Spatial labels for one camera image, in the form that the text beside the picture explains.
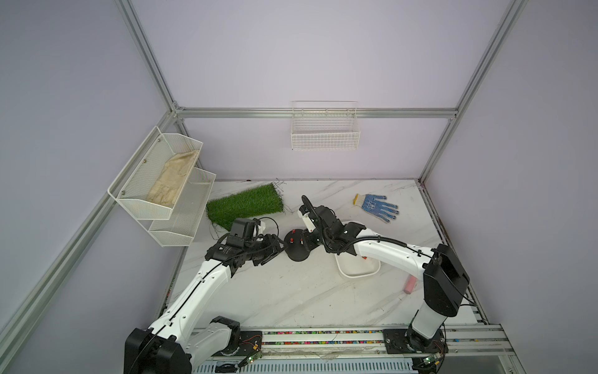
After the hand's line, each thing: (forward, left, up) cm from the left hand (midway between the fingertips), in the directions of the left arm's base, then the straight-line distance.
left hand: (283, 251), depth 78 cm
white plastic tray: (+2, -26, -15) cm, 31 cm away
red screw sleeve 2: (+7, -2, -4) cm, 8 cm away
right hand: (+7, -8, -3) cm, 11 cm away
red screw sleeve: (+11, -3, -4) cm, 12 cm away
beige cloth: (+24, +39, +15) cm, 48 cm away
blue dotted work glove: (+33, -40, -15) cm, 54 cm away
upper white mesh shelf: (+15, +44, +17) cm, 49 cm away
